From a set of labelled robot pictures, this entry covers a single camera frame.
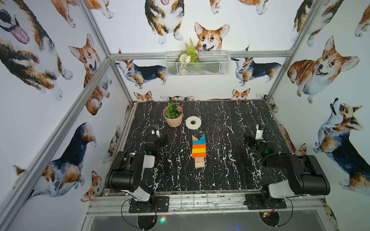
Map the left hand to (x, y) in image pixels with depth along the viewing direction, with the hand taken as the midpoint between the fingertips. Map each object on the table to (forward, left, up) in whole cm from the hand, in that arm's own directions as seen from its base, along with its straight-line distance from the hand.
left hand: (159, 130), depth 94 cm
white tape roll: (+11, -23, -7) cm, 26 cm away
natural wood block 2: (-21, -26, -7) cm, 34 cm away
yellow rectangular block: (-12, -26, -7) cm, 29 cm away
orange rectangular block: (-9, -26, -7) cm, 28 cm away
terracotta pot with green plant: (+9, -9, +6) cm, 14 cm away
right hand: (-3, -60, +1) cm, 60 cm away
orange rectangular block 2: (-15, -26, -6) cm, 30 cm away
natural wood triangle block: (-4, -23, -5) cm, 24 cm away
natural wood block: (-18, -26, -6) cm, 32 cm away
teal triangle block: (-3, -29, -6) cm, 30 cm away
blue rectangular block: (-6, -26, -6) cm, 27 cm away
